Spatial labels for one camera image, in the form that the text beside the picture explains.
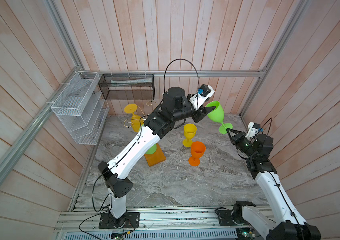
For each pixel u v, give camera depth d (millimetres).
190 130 945
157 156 954
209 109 526
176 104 483
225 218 731
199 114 527
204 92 470
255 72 937
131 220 734
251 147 625
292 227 386
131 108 794
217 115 691
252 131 678
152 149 806
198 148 880
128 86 1040
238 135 661
